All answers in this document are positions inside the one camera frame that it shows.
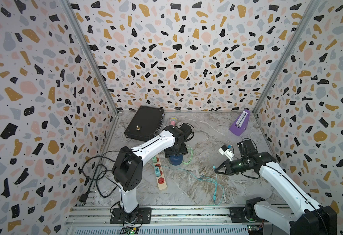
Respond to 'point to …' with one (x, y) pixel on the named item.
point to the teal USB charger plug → (157, 171)
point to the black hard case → (146, 124)
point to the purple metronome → (240, 123)
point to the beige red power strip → (160, 179)
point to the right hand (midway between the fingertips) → (216, 171)
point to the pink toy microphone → (173, 119)
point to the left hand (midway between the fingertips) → (181, 153)
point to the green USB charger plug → (154, 159)
